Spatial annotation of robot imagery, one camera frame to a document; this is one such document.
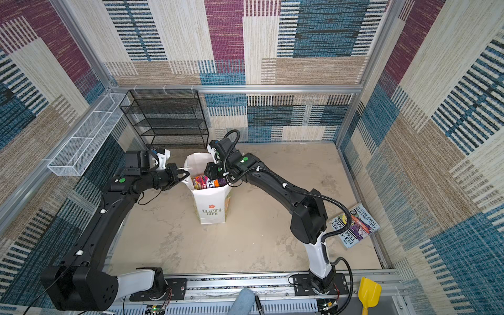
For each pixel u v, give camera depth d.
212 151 0.74
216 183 0.76
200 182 0.78
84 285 0.38
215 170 0.71
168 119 1.11
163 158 0.70
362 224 0.87
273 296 0.73
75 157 0.71
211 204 0.76
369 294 0.72
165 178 0.66
